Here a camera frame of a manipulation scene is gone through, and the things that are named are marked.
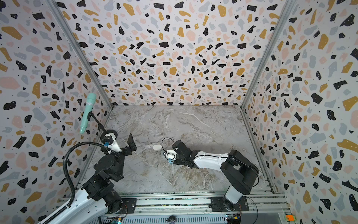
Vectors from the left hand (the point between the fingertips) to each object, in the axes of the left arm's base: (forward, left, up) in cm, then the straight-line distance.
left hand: (126, 136), depth 70 cm
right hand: (+2, -24, -22) cm, 33 cm away
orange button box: (-33, -82, -26) cm, 92 cm away
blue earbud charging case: (-3, -20, -25) cm, 32 cm away
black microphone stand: (+18, +26, -21) cm, 38 cm away
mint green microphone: (+19, +23, +6) cm, 31 cm away
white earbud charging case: (+8, -10, -26) cm, 29 cm away
